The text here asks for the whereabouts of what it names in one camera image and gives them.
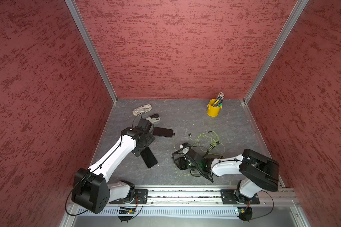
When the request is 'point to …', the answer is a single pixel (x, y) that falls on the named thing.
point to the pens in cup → (218, 102)
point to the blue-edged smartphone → (163, 132)
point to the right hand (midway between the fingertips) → (175, 164)
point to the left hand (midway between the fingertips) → (146, 147)
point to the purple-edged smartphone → (148, 157)
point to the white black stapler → (154, 117)
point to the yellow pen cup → (212, 110)
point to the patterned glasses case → (142, 109)
